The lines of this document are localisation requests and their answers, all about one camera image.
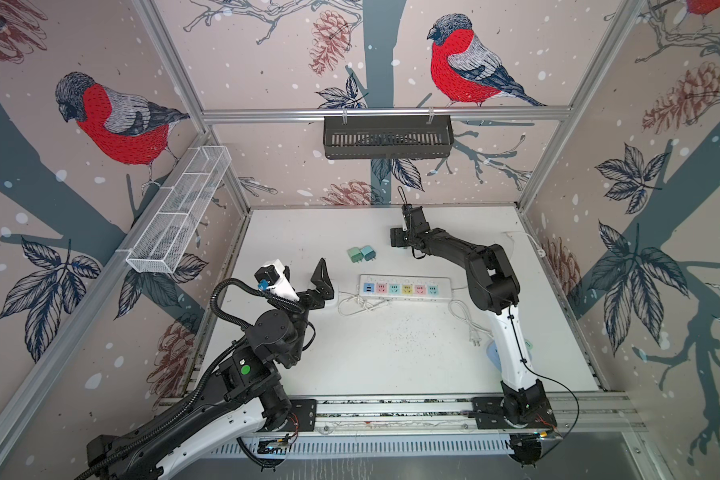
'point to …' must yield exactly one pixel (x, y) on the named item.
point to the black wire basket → (388, 137)
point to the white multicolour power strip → (403, 287)
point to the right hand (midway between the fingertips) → (400, 235)
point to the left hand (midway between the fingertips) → (306, 266)
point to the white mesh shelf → (165, 243)
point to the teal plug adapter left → (368, 253)
